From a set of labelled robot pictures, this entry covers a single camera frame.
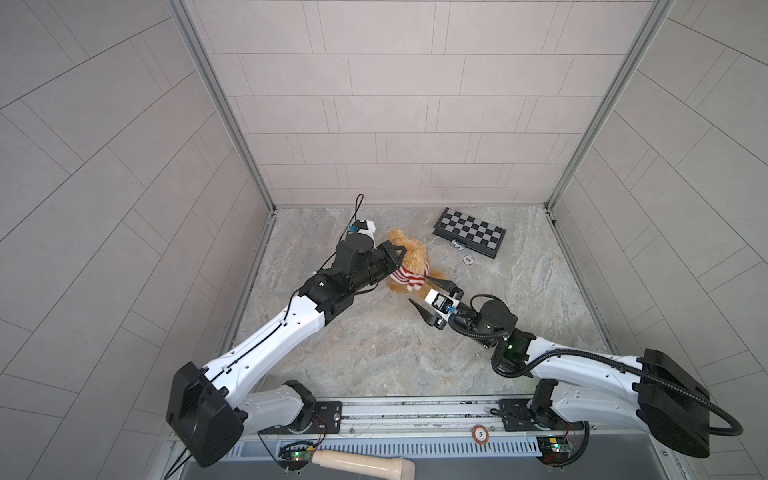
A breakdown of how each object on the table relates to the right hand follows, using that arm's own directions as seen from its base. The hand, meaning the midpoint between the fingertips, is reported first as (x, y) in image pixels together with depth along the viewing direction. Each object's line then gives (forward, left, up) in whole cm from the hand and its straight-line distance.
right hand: (418, 289), depth 70 cm
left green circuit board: (-28, +29, -19) cm, 45 cm away
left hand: (+7, 0, +6) cm, 10 cm away
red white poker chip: (-26, -12, -23) cm, 37 cm away
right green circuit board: (-30, -29, -24) cm, 48 cm away
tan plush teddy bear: (+5, +1, +5) cm, 7 cm away
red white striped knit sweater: (+2, +1, 0) cm, 3 cm away
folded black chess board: (+31, -24, -19) cm, 44 cm away
